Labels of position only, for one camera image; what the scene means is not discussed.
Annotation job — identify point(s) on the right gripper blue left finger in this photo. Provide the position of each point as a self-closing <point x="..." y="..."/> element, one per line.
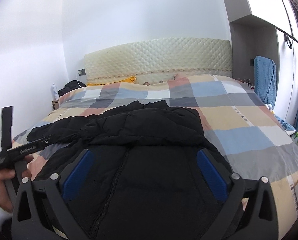
<point x="41" y="209"/>

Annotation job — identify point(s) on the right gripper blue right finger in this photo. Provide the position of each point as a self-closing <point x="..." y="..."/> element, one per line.
<point x="248" y="206"/>

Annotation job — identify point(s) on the black puffer jacket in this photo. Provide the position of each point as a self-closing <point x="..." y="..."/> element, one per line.
<point x="144" y="181"/>

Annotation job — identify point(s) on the black clothes pile on nightstand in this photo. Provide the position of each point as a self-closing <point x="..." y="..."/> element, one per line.
<point x="72" y="85"/>

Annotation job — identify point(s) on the person's left hand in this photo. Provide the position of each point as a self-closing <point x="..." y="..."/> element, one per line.
<point x="5" y="201"/>

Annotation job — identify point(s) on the wooden nightstand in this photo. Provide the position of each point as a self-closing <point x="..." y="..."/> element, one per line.
<point x="55" y="104"/>

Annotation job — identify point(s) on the white spray bottle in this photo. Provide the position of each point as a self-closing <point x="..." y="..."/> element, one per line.
<point x="55" y="92"/>

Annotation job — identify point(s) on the blue quilted chair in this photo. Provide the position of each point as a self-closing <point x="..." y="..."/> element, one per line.
<point x="265" y="79"/>

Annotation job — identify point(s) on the yellow pillow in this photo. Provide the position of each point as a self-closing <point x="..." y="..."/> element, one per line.
<point x="131" y="79"/>

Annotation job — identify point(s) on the cream quilted headboard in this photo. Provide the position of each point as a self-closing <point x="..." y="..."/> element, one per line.
<point x="160" y="59"/>

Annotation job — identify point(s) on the grey wardrobe cabinet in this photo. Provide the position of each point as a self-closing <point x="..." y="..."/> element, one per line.
<point x="251" y="36"/>

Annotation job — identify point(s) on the wall power socket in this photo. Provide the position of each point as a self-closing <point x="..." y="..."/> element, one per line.
<point x="81" y="72"/>

